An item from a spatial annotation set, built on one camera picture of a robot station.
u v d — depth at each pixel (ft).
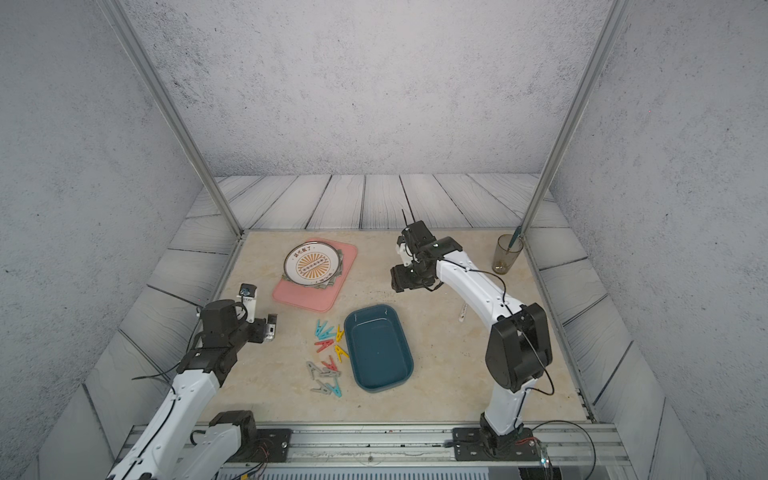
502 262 3.36
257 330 2.43
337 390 2.67
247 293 2.34
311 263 3.55
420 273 2.34
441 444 2.44
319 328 3.07
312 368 2.79
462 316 3.15
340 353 2.89
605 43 2.45
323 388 2.67
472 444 2.38
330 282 3.43
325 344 2.95
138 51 2.49
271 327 2.53
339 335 2.99
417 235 2.22
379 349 2.92
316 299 3.41
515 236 3.31
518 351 1.51
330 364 2.85
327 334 3.01
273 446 2.41
